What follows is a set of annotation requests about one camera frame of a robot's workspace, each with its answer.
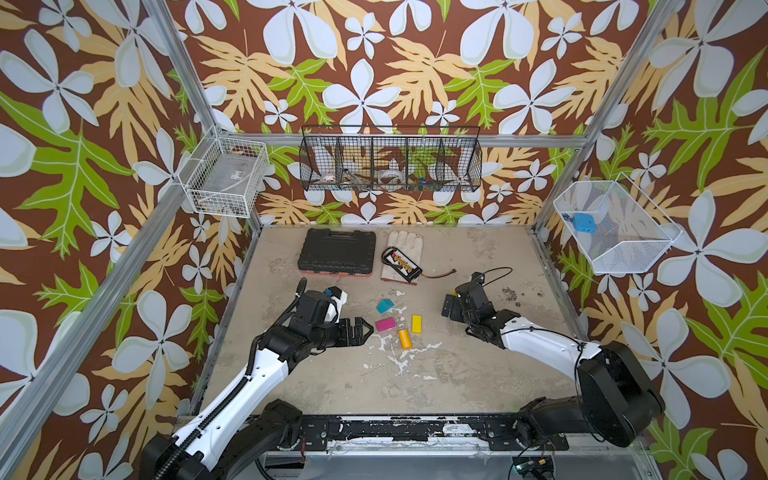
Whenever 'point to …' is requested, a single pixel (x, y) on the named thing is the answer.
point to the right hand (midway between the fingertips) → (455, 302)
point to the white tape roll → (391, 176)
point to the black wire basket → (390, 158)
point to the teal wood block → (385, 305)
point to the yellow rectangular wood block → (417, 324)
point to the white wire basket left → (225, 176)
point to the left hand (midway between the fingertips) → (359, 327)
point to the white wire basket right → (630, 231)
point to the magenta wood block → (386, 324)
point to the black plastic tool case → (338, 253)
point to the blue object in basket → (584, 222)
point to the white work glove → (411, 246)
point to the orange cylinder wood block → (405, 339)
